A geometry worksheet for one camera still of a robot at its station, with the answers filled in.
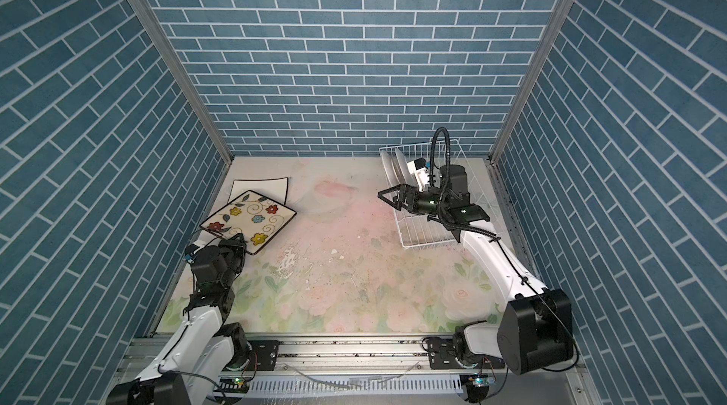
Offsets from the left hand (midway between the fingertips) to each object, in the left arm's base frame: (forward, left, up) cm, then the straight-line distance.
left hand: (251, 229), depth 84 cm
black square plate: (+6, +1, -4) cm, 7 cm away
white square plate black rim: (+25, +1, -11) cm, 27 cm away
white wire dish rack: (-8, -47, +15) cm, 51 cm away
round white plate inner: (+21, -47, +4) cm, 52 cm away
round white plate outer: (+24, -43, +3) cm, 49 cm away
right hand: (+2, -42, +14) cm, 44 cm away
